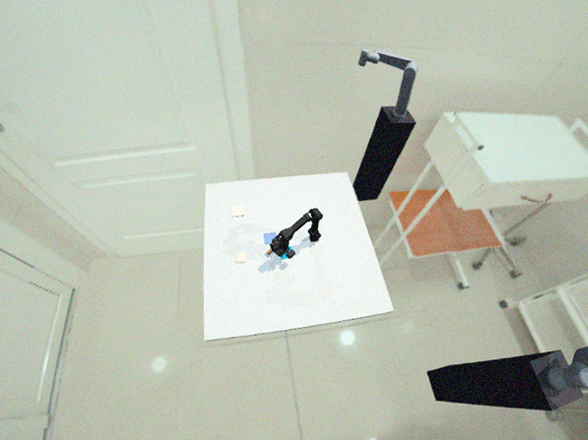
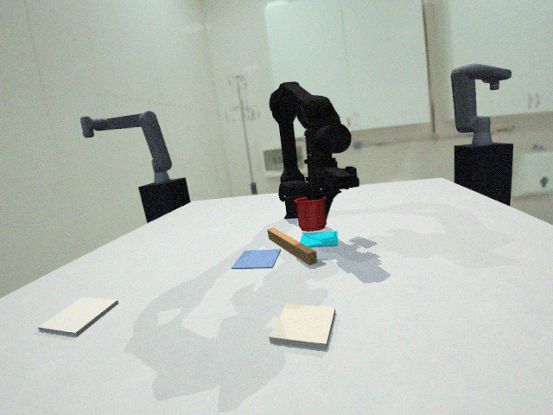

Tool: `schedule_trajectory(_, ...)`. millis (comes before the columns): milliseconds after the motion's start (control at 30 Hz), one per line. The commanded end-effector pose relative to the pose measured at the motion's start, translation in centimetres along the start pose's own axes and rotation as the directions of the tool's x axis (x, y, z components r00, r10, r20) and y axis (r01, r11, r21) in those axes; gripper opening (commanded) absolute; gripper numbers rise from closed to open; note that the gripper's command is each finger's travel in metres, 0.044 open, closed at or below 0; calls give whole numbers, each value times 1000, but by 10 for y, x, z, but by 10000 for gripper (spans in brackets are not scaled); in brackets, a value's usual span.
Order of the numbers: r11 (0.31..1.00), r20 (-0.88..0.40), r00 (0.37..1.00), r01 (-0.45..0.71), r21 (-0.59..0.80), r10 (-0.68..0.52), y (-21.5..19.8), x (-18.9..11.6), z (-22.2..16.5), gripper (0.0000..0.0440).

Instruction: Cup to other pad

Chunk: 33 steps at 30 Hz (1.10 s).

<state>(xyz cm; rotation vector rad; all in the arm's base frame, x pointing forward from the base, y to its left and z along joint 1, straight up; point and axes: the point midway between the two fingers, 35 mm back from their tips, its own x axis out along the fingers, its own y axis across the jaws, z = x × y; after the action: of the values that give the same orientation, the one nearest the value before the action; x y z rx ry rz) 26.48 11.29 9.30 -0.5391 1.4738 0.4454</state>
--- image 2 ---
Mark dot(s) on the cream flat square pad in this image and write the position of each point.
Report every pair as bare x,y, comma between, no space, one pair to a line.
305,326

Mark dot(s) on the red cup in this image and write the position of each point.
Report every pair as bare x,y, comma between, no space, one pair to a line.
311,214

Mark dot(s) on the tan wooden bar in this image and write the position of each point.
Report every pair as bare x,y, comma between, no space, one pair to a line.
298,249

